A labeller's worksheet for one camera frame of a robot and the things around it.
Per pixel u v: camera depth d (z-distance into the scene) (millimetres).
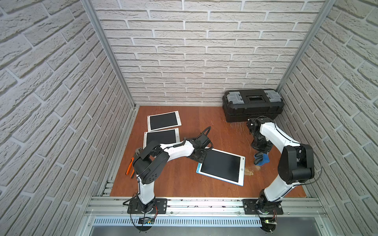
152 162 508
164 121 1104
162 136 1055
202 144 723
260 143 730
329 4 684
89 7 699
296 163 467
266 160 778
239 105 974
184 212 729
